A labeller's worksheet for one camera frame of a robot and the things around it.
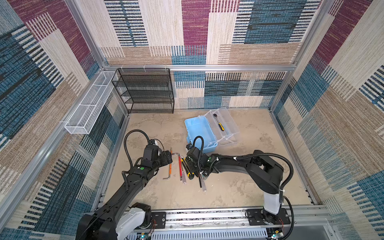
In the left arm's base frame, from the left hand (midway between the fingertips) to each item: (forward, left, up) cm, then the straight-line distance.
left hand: (165, 153), depth 85 cm
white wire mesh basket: (+4, +36, +22) cm, 43 cm away
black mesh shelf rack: (+49, +19, +5) cm, 53 cm away
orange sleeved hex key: (-4, -2, -12) cm, 13 cm away
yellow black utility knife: (-4, -12, -10) cm, 16 cm away
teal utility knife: (-14, -21, -11) cm, 28 cm away
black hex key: (-13, -19, -11) cm, 26 cm away
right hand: (-2, -15, -10) cm, 18 cm away
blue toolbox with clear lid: (+18, -31, 0) cm, 35 cm away
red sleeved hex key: (-3, -8, -11) cm, 14 cm away
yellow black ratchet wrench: (+19, -33, +1) cm, 38 cm away
